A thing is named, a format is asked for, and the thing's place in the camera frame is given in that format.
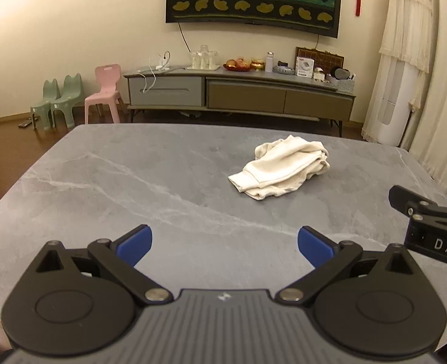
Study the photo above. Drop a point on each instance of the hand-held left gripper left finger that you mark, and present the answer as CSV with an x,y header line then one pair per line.
x,y
136,244

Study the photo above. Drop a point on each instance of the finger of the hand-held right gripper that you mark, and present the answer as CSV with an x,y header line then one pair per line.
x,y
409,199

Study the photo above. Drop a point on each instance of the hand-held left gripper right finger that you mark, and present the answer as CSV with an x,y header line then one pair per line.
x,y
314,246

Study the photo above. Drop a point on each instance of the cream pants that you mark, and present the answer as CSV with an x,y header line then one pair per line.
x,y
280,167

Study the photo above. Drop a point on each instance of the grey storage basket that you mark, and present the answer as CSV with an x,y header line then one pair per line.
x,y
345,85

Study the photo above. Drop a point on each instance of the dark round speaker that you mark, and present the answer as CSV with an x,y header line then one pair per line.
x,y
341,72

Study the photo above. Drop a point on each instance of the pink plastic chair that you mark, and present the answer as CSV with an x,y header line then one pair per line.
x,y
102,98

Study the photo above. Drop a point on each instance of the small white box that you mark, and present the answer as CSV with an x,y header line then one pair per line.
x,y
319,76

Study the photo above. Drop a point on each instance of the green plastic chair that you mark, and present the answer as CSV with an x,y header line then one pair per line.
x,y
71,100
43,108

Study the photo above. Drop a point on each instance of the grey television cabinet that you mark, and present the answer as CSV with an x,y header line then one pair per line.
x,y
246,96

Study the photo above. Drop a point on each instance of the black remote control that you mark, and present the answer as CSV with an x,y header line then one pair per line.
x,y
24,123

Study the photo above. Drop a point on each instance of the white carton box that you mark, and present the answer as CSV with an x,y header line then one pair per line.
x,y
304,67

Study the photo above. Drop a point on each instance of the wooden chess board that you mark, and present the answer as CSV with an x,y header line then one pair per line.
x,y
324,54

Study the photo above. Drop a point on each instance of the round grey dish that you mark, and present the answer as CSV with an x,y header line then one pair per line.
x,y
283,70

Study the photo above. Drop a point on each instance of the white bottle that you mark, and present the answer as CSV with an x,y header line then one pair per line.
x,y
269,62

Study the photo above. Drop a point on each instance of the gold bowl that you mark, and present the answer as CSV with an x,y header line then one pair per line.
x,y
257,65

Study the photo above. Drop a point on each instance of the tray of glass cups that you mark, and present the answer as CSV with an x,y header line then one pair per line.
x,y
203,60

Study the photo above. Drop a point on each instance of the plate of fruit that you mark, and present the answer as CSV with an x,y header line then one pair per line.
x,y
236,65

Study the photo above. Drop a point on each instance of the wall television with patterned cover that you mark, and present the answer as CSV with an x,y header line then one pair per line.
x,y
254,3

